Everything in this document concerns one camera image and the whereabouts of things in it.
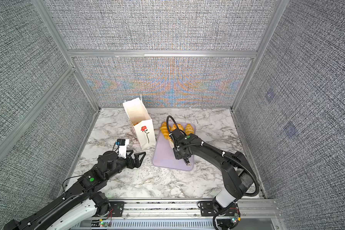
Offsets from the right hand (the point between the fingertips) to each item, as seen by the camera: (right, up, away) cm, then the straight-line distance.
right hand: (180, 153), depth 87 cm
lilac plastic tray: (-10, -4, +5) cm, 12 cm away
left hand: (-22, +3, -12) cm, 25 cm away
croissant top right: (+7, +14, +13) cm, 20 cm away
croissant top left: (-11, +13, +16) cm, 23 cm away
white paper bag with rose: (-22, +19, -9) cm, 31 cm away
